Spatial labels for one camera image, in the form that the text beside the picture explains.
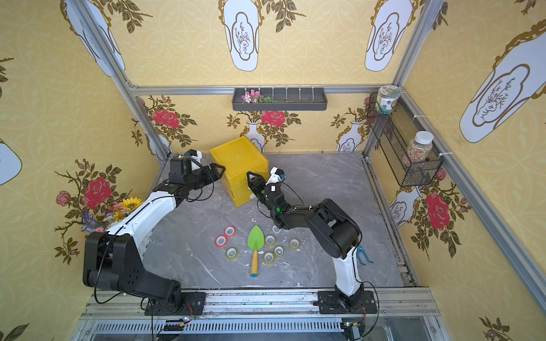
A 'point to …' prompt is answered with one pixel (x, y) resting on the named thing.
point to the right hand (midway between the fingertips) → (254, 170)
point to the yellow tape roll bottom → (269, 258)
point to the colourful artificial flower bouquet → (112, 216)
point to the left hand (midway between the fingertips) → (212, 170)
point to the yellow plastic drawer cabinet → (239, 157)
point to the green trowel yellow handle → (256, 241)
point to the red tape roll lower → (221, 241)
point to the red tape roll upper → (229, 231)
